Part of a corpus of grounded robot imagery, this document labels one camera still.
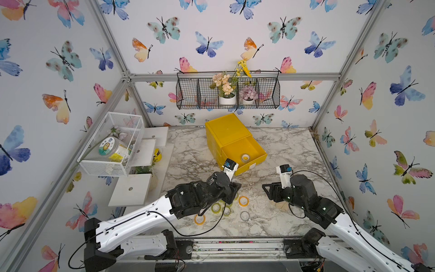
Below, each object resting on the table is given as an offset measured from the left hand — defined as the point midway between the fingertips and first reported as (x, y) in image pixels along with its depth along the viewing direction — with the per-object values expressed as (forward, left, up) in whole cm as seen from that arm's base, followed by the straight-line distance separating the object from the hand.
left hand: (237, 180), depth 66 cm
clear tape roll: (-5, -5, -27) cm, 28 cm away
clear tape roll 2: (+18, -6, -11) cm, 22 cm away
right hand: (+3, -15, -9) cm, 17 cm away
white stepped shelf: (+3, +43, -11) cm, 44 cm away
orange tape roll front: (-7, +17, -27) cm, 33 cm away
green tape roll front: (-3, +4, -27) cm, 27 cm away
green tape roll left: (-1, +9, -27) cm, 28 cm away
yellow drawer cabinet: (+26, +2, -5) cm, 27 cm away
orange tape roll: (+2, -5, -27) cm, 28 cm away
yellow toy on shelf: (+28, +43, -20) cm, 55 cm away
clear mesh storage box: (+26, +49, +4) cm, 55 cm away
